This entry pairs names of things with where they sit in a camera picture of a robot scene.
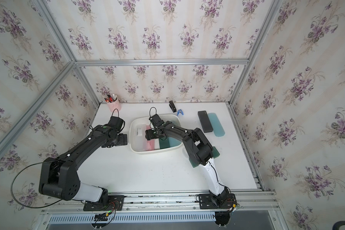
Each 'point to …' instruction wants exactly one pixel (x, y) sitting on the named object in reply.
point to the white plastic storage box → (173, 119)
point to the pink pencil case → (150, 143)
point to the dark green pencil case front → (194, 163)
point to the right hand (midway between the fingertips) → (151, 136)
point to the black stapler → (172, 106)
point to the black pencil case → (205, 121)
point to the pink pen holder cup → (115, 104)
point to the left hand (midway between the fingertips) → (119, 142)
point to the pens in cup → (110, 98)
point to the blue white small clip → (180, 110)
